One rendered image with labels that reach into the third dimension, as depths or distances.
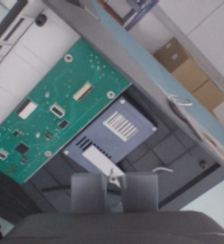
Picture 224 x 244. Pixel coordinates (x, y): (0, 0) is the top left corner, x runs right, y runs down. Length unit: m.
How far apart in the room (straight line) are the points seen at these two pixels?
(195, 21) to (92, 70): 4.46
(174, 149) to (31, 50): 0.16
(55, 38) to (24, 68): 0.04
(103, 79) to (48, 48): 0.05
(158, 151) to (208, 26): 4.48
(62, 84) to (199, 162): 0.15
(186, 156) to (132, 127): 0.06
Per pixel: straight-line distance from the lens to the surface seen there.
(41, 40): 0.27
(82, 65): 0.26
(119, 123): 0.29
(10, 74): 0.28
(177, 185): 0.33
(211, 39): 4.86
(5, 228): 0.36
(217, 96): 4.07
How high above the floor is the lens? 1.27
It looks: 21 degrees down
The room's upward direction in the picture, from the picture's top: 48 degrees clockwise
